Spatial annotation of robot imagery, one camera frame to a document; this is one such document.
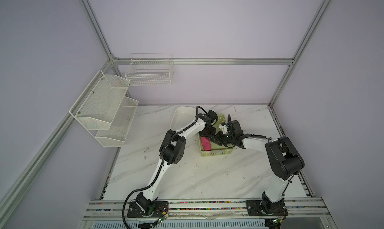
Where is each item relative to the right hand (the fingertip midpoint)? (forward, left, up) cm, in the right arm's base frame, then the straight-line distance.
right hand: (209, 139), depth 92 cm
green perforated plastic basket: (-6, -5, -2) cm, 8 cm away
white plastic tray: (+23, +19, -5) cm, 31 cm away
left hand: (+5, -1, -5) cm, 8 cm away
